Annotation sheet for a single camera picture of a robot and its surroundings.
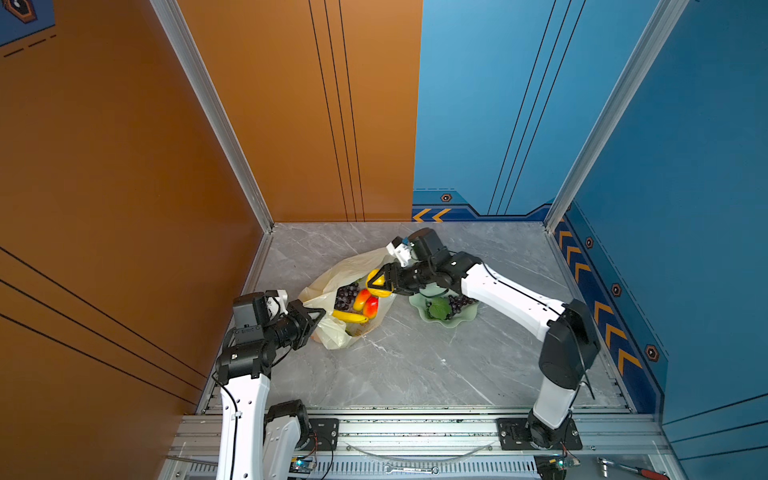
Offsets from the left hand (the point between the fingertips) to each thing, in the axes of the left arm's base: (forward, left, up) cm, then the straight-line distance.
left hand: (326, 307), depth 72 cm
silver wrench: (-30, -18, -22) cm, 42 cm away
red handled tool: (-30, -77, -21) cm, 85 cm away
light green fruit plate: (+1, -25, +7) cm, 27 cm away
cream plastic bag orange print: (-5, -2, -2) cm, 6 cm away
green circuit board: (-30, +5, -23) cm, 38 cm away
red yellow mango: (+13, -6, -17) cm, 22 cm away
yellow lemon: (+6, -13, +3) cm, 14 cm away
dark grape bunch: (+12, -36, -18) cm, 42 cm away
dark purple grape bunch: (+13, -1, -16) cm, 20 cm away
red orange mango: (+9, -9, -15) cm, 20 cm away
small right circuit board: (-29, -55, -23) cm, 66 cm away
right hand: (+6, -12, 0) cm, 13 cm away
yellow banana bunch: (+5, -4, -15) cm, 17 cm away
